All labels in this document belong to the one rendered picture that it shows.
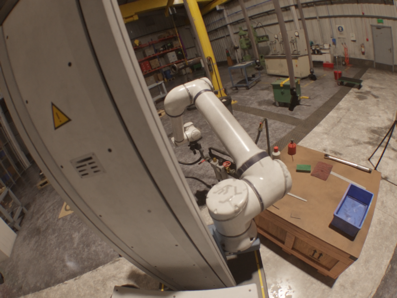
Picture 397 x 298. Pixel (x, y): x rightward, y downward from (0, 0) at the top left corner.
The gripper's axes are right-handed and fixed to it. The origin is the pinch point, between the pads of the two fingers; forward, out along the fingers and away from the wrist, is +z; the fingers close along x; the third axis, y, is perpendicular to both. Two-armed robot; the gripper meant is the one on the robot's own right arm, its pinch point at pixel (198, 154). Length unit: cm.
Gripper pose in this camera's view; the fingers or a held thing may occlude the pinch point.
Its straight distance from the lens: 170.1
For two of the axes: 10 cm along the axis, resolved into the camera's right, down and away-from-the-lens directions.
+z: 2.8, 8.2, 4.9
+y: -7.7, 5.0, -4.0
